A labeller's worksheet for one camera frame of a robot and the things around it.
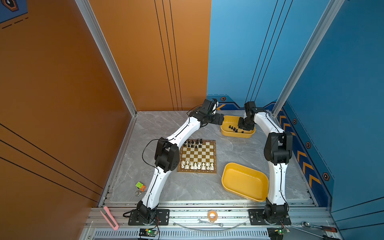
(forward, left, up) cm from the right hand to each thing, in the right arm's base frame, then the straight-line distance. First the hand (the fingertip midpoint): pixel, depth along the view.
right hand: (239, 126), depth 104 cm
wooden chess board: (-21, +29, -4) cm, 36 cm away
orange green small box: (-39, +61, -2) cm, 72 cm away
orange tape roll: (-53, +22, -8) cm, 58 cm away
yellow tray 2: (-35, +2, -8) cm, 36 cm away
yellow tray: (+3, +5, -4) cm, 8 cm away
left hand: (-1, +16, +12) cm, 20 cm away
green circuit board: (-60, +52, -7) cm, 80 cm away
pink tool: (-56, +71, -5) cm, 90 cm away
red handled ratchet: (-57, -22, -5) cm, 61 cm away
